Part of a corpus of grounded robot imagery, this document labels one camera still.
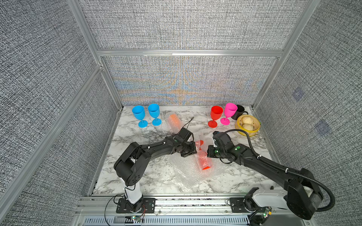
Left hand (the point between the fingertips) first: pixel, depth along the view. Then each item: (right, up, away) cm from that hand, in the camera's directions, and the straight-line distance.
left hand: (200, 151), depth 86 cm
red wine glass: (+13, +25, +11) cm, 30 cm away
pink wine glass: (+23, +26, +11) cm, 36 cm away
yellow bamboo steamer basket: (+38, +17, +17) cm, 45 cm away
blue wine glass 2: (-30, +25, +11) cm, 41 cm away
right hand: (+3, +3, -3) cm, 5 cm away
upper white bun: (+37, +19, +17) cm, 45 cm away
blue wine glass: (-40, +23, +9) cm, 47 cm away
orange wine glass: (-17, +17, +14) cm, 27 cm away
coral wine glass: (+1, -3, -6) cm, 7 cm away
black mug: (+32, +25, +20) cm, 46 cm away
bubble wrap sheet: (-7, -12, -3) cm, 14 cm away
